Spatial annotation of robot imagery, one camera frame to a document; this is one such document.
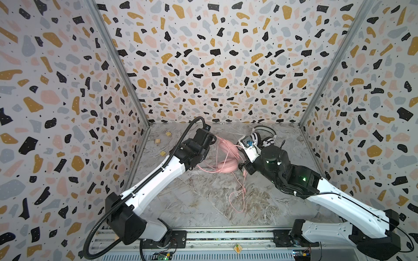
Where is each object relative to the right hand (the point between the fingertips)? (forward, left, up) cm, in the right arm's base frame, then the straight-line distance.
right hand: (241, 147), depth 64 cm
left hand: (+10, +19, -9) cm, 23 cm away
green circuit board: (-33, +32, -35) cm, 58 cm away
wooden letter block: (+38, +46, -36) cm, 70 cm away
